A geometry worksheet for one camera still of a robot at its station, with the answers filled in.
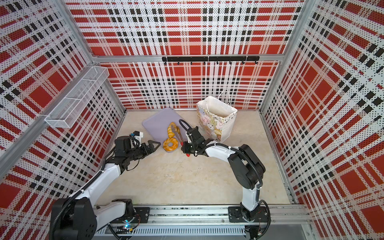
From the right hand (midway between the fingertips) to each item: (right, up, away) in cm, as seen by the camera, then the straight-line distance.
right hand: (182, 149), depth 89 cm
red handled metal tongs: (-3, +7, +7) cm, 11 cm away
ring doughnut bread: (-9, -1, +7) cm, 11 cm away
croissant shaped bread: (-10, +8, +14) cm, 19 cm away
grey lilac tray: (-23, +14, +23) cm, 35 cm away
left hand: (-14, +2, -6) cm, 15 cm away
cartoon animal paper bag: (+20, +19, -7) cm, 29 cm away
